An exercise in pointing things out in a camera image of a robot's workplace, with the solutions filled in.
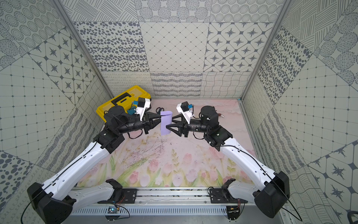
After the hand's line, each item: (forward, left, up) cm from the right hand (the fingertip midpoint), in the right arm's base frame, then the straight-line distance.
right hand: (169, 124), depth 64 cm
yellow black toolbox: (+29, +35, -15) cm, 48 cm away
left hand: (+1, +2, +6) cm, 7 cm away
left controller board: (-32, +31, -36) cm, 57 cm away
